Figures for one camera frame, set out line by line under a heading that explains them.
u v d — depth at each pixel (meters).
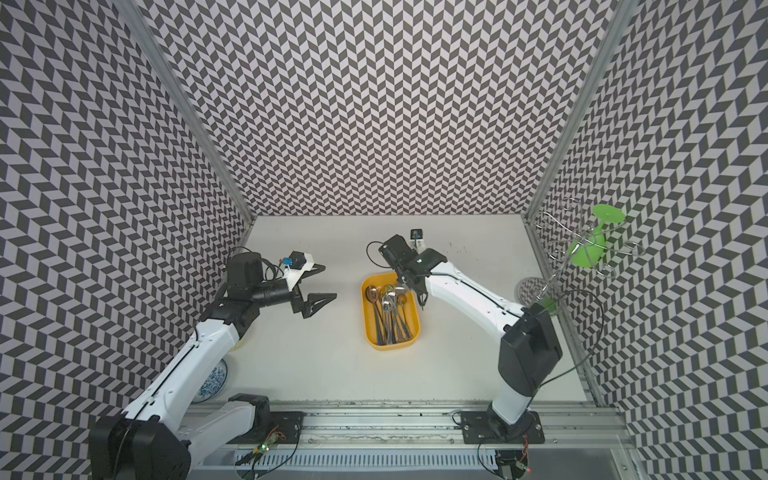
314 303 0.66
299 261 0.62
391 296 0.96
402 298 0.96
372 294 0.95
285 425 0.73
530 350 0.43
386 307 0.93
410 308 0.94
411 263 0.58
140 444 0.38
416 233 0.73
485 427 0.65
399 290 0.97
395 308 0.94
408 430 0.75
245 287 0.60
